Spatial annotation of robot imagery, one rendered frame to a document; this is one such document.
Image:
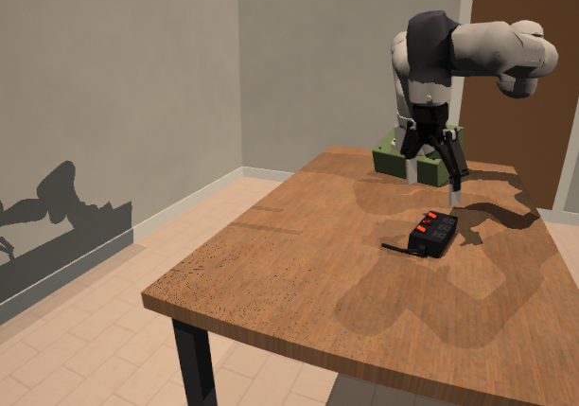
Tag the black power strip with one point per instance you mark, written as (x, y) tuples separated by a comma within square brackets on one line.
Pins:
[(432, 234)]

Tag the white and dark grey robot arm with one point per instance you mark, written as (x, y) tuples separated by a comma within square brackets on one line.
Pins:
[(423, 52)]

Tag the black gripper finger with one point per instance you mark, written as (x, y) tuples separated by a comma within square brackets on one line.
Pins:
[(451, 152), (411, 145)]

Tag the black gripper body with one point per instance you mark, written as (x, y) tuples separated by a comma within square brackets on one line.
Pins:
[(431, 119)]

